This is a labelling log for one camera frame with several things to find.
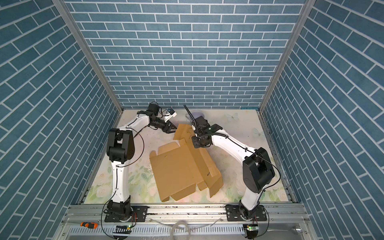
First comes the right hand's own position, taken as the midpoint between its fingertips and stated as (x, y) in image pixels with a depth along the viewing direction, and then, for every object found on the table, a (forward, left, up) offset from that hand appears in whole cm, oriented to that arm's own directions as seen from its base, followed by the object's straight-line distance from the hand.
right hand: (197, 142), depth 87 cm
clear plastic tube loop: (-39, +7, -13) cm, 42 cm away
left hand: (+11, +13, -2) cm, 18 cm away
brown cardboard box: (-11, +11, -13) cm, 20 cm away
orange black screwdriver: (-43, +47, -10) cm, 65 cm away
